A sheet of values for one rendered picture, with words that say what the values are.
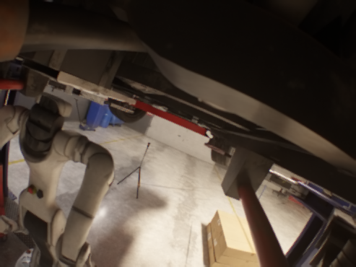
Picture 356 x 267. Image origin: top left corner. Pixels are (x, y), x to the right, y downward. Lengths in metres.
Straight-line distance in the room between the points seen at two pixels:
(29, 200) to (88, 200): 0.34
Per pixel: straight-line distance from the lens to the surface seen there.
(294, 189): 1.53
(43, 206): 0.76
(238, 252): 2.46
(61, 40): 0.29
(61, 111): 0.56
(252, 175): 0.49
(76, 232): 0.54
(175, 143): 9.91
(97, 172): 0.53
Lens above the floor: 1.64
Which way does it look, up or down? 5 degrees down
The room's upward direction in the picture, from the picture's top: 23 degrees clockwise
